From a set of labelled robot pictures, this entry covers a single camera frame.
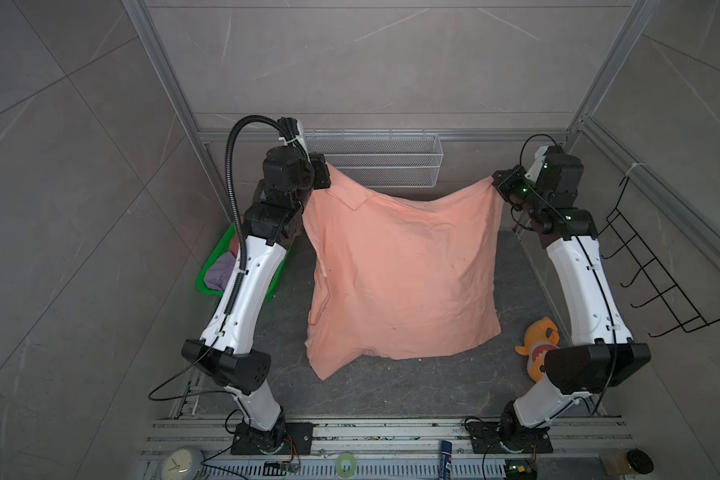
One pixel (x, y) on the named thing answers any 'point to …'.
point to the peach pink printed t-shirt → (398, 278)
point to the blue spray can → (446, 449)
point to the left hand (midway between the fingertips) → (314, 144)
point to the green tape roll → (345, 465)
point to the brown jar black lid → (620, 464)
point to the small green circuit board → (520, 470)
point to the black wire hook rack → (663, 302)
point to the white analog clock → (182, 463)
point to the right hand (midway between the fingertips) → (493, 168)
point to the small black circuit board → (275, 468)
